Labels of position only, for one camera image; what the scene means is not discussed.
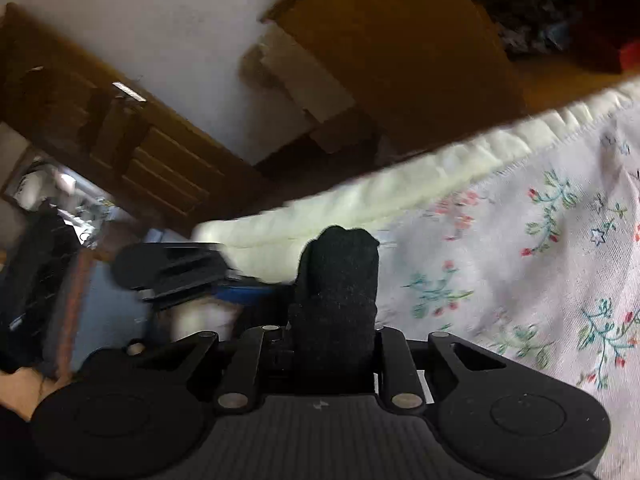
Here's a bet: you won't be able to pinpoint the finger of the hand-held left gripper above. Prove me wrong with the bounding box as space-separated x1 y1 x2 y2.
160 243 273 311

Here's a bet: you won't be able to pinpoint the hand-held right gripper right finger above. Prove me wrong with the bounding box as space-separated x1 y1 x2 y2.
375 331 551 413

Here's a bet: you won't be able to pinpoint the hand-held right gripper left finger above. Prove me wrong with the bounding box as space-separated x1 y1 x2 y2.
95 325 293 415

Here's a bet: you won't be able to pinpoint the black pants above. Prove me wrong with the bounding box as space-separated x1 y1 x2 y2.
287 226 381 378

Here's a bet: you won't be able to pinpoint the wooden door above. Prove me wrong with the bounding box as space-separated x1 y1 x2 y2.
0 2 261 233

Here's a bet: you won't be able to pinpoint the white floral bed sheet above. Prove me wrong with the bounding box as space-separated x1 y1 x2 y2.
372 105 640 480

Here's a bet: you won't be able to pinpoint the cartoon print quilt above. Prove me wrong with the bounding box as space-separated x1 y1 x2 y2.
192 77 640 263

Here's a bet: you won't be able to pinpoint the white cardboard box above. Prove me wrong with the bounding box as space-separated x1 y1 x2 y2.
240 25 358 126

